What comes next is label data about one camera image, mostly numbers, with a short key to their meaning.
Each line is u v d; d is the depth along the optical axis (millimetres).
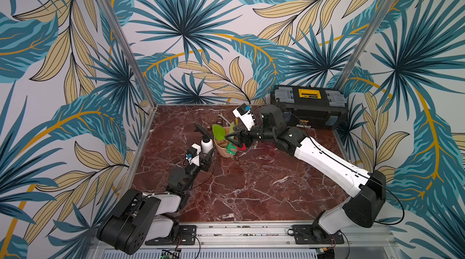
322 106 972
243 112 615
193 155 663
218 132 904
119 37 850
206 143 732
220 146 878
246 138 617
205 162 732
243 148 999
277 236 748
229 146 837
